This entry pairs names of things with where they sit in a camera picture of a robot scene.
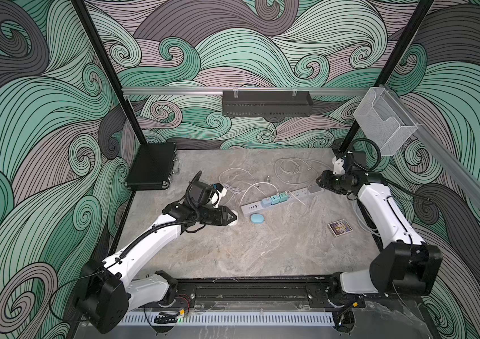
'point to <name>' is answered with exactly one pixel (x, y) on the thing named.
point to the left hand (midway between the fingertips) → (233, 216)
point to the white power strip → (254, 207)
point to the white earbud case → (234, 222)
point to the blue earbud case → (257, 218)
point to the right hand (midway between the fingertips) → (319, 180)
